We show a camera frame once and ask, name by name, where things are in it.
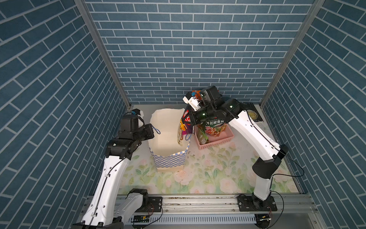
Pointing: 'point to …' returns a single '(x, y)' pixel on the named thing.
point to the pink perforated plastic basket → (225, 137)
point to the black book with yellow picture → (253, 113)
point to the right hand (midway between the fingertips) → (184, 120)
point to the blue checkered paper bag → (169, 155)
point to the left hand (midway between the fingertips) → (156, 127)
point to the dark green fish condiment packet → (214, 127)
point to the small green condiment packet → (201, 137)
